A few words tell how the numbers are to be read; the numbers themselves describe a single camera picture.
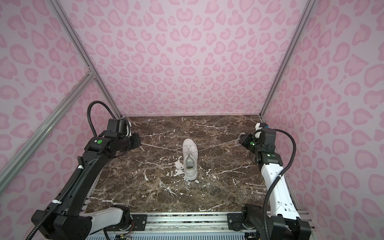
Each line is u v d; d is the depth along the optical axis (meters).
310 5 0.68
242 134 0.78
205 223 0.75
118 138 0.54
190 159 0.87
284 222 0.38
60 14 0.71
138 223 0.73
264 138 0.59
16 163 0.53
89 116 0.53
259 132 0.66
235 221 0.74
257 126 0.71
